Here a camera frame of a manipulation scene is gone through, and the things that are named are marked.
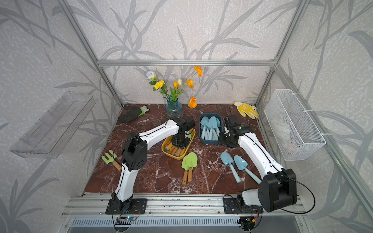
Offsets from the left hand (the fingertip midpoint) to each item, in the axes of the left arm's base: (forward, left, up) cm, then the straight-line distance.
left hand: (183, 148), depth 90 cm
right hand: (0, -22, +8) cm, 24 cm away
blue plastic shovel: (+18, -20, -1) cm, 27 cm away
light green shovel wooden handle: (-10, -1, -5) cm, 11 cm away
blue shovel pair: (+20, -15, -2) cm, 25 cm away
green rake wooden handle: (-5, +45, -6) cm, 46 cm away
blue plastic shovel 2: (-6, -28, -3) cm, 29 cm away
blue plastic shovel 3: (-9, -36, -4) cm, 37 cm away
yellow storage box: (-1, +6, -3) cm, 7 cm away
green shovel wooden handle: (-4, +3, +1) cm, 5 cm away
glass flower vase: (+27, +8, +6) cm, 29 cm away
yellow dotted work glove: (+38, -49, -5) cm, 62 cm away
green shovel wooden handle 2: (-7, -6, -5) cm, 10 cm away
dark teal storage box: (+29, -18, -2) cm, 34 cm away
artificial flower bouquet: (+31, +5, +21) cm, 38 cm away
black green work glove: (+34, +45, -6) cm, 57 cm away
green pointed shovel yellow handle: (+2, +9, -1) cm, 9 cm away
